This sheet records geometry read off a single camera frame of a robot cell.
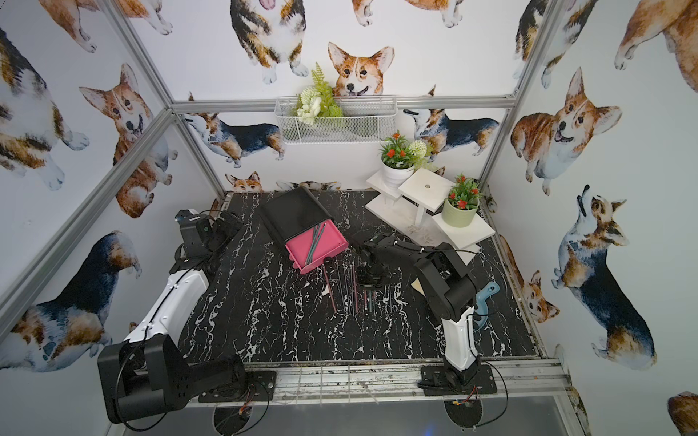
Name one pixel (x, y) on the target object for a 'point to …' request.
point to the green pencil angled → (312, 243)
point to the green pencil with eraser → (316, 242)
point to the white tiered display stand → (416, 209)
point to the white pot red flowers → (401, 158)
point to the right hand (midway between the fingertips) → (366, 289)
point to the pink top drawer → (330, 242)
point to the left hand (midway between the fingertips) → (228, 214)
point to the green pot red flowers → (461, 208)
